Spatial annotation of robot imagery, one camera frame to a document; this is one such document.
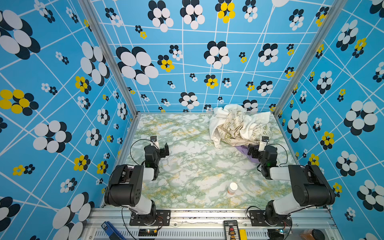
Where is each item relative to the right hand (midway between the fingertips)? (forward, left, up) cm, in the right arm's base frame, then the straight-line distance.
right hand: (258, 145), depth 94 cm
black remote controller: (-44, +23, -4) cm, 50 cm away
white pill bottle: (-27, +21, +1) cm, 34 cm away
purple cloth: (-1, +9, -3) cm, 9 cm away
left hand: (0, +63, +3) cm, 63 cm away
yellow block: (-46, +18, -5) cm, 50 cm away
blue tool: (-46, +78, -1) cm, 90 cm away
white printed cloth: (+11, +17, +8) cm, 22 cm away
